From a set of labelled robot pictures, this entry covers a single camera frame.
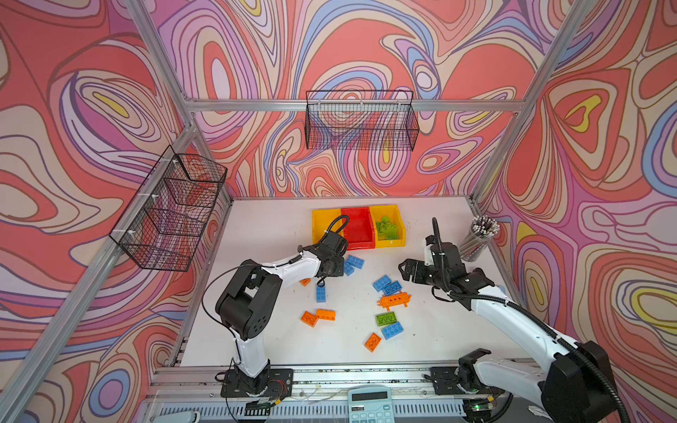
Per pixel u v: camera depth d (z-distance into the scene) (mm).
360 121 960
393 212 1081
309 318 847
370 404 692
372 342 804
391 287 914
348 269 955
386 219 1089
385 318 839
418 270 734
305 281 923
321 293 905
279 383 726
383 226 1046
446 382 731
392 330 819
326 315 843
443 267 627
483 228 864
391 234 1034
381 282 928
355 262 983
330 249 746
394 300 884
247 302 480
